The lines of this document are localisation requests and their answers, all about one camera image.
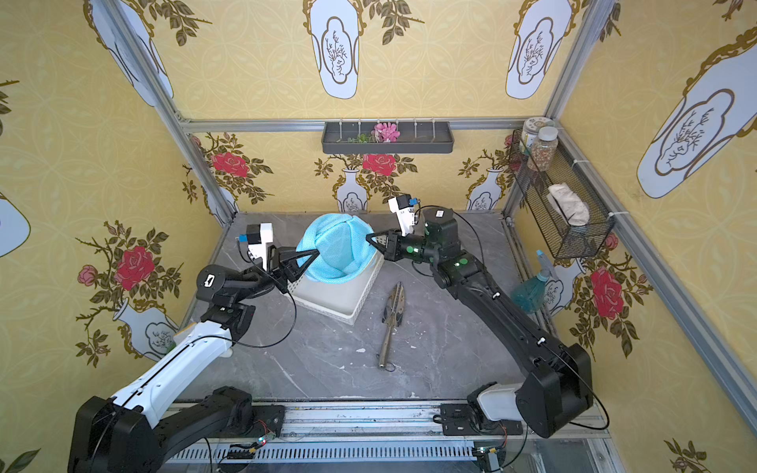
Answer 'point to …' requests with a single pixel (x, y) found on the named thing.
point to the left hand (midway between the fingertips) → (310, 246)
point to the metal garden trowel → (392, 317)
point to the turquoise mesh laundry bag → (345, 252)
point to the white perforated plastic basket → (341, 301)
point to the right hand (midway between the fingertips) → (378, 232)
